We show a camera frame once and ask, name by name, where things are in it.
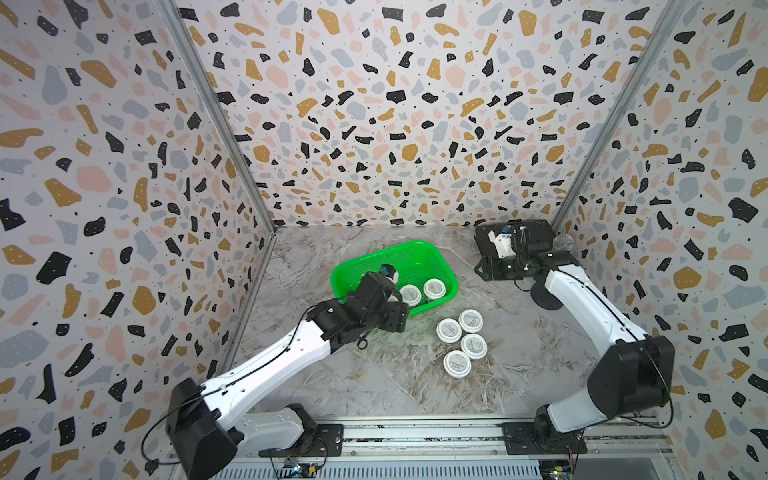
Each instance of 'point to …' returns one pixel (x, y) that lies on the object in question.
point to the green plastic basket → (416, 262)
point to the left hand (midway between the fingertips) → (401, 308)
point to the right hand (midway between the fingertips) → (484, 267)
